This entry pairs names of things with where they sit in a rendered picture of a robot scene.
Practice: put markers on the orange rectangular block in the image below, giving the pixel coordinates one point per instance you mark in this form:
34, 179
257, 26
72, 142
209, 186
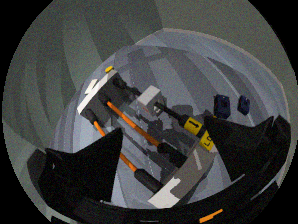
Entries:
210, 216

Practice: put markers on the white flat rectangular block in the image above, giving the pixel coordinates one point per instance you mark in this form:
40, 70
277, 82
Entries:
91, 86

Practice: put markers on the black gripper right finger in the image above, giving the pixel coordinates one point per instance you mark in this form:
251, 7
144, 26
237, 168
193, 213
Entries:
236, 143

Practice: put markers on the yellow flat disc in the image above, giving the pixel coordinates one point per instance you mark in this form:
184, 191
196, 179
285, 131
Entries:
108, 69

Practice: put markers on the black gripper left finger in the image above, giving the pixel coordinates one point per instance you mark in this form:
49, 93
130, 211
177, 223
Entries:
95, 166

